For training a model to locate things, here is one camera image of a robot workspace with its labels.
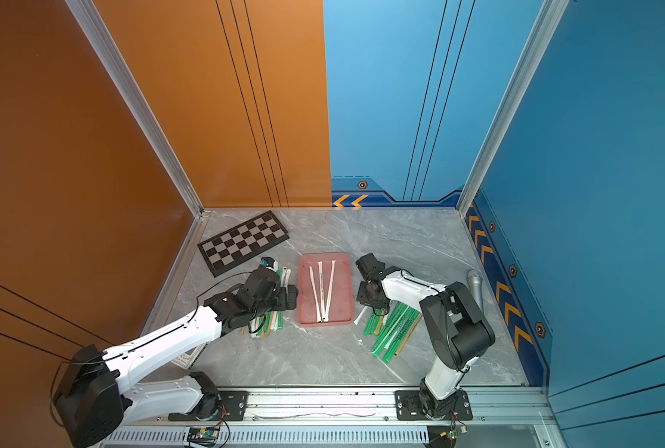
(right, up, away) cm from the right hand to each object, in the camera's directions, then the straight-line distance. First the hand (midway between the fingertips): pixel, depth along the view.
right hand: (366, 300), depth 94 cm
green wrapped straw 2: (+11, -6, -6) cm, 14 cm away
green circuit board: (-44, -30, -22) cm, 57 cm away
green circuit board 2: (+20, -28, -24) cm, 42 cm away
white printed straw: (-17, +2, 0) cm, 17 cm away
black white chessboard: (-46, +19, +12) cm, 51 cm away
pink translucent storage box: (-14, +3, 0) cm, 15 cm away
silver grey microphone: (+38, +7, +1) cm, 38 cm away
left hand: (-24, +6, -10) cm, 27 cm away
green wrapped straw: (+2, -6, -7) cm, 10 cm away
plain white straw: (-13, -4, -4) cm, 15 cm away
